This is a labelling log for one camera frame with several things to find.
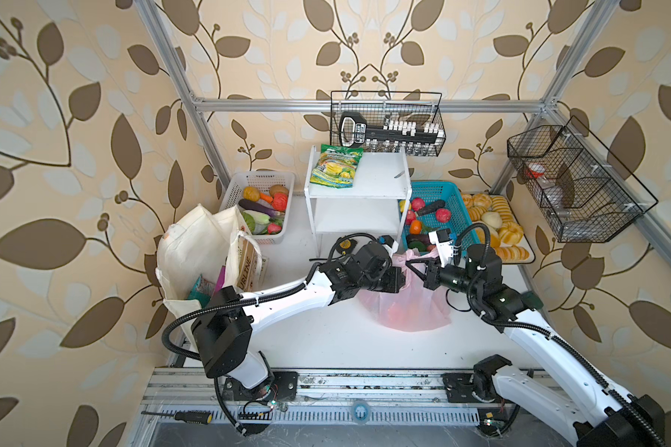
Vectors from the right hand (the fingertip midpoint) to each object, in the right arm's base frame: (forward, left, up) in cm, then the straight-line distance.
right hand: (409, 265), depth 73 cm
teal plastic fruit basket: (+37, -27, -14) cm, 48 cm away
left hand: (-3, -1, -3) cm, 4 cm away
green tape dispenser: (-2, -43, -21) cm, 48 cm away
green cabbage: (+32, +52, -16) cm, 63 cm away
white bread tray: (+22, -44, -18) cm, 52 cm away
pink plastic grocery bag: (-8, -3, -7) cm, 11 cm away
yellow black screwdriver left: (-30, +56, -21) cm, 67 cm away
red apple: (+39, -13, -18) cm, 45 cm away
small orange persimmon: (+26, -10, -17) cm, 33 cm away
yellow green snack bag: (+25, +19, +14) cm, 34 cm away
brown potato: (+47, +55, -17) cm, 74 cm away
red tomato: (+39, +42, -14) cm, 59 cm away
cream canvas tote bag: (+9, +59, -1) cm, 60 cm away
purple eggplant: (+41, +53, -19) cm, 70 cm away
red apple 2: (+32, -23, -18) cm, 43 cm away
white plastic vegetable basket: (+49, +61, -13) cm, 79 cm away
